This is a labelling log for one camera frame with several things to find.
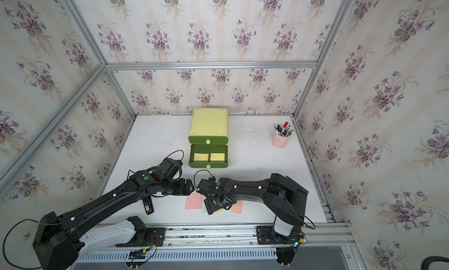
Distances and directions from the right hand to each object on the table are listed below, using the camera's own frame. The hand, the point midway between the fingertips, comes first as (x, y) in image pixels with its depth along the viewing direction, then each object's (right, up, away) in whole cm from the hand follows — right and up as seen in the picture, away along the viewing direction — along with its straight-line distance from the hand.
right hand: (219, 206), depth 82 cm
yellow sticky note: (-10, +23, +8) cm, 26 cm away
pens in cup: (+37, +36, +16) cm, 55 cm away
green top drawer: (-5, +32, +1) cm, 33 cm away
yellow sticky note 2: (-1, +23, +8) cm, 24 cm away
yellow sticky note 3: (+2, +3, -9) cm, 10 cm away
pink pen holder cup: (+35, +30, +16) cm, 49 cm away
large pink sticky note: (-12, +2, +1) cm, 13 cm away
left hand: (-13, +9, -5) cm, 17 cm away
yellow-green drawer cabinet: (-5, +41, +5) cm, 42 cm away
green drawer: (-6, +25, +8) cm, 27 cm away
